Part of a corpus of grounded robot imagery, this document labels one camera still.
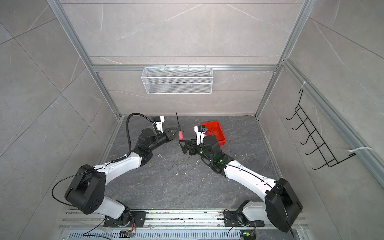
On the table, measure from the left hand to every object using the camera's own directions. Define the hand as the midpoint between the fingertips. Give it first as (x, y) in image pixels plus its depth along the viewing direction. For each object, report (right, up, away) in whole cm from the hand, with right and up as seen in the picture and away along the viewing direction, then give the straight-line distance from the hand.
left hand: (181, 125), depth 78 cm
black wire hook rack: (+64, -13, -11) cm, 66 cm away
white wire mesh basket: (-5, +31, +23) cm, 39 cm away
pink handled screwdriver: (0, -5, 0) cm, 5 cm away
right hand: (+2, -8, -1) cm, 8 cm away
